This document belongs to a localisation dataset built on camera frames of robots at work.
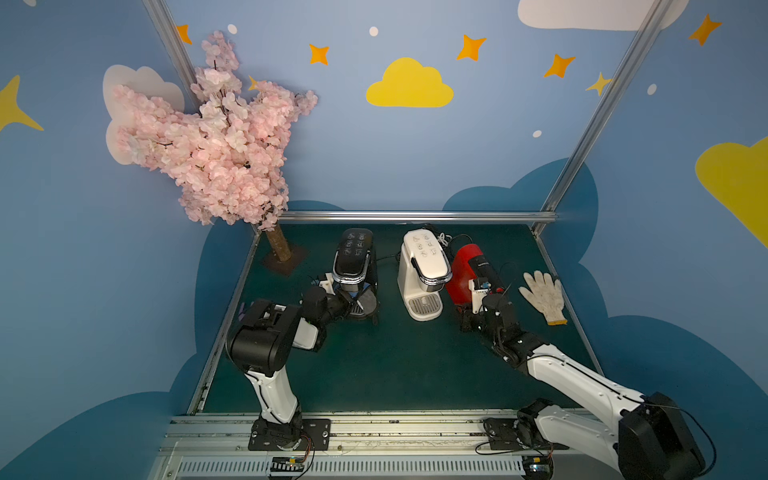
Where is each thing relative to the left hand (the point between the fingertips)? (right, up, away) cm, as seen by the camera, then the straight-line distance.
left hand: (364, 283), depth 93 cm
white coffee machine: (+18, +5, -11) cm, 21 cm away
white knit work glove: (+63, -5, +9) cm, 63 cm away
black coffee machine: (-2, +5, -13) cm, 14 cm away
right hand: (+30, -5, -6) cm, 31 cm away
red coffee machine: (+32, +6, -5) cm, 33 cm away
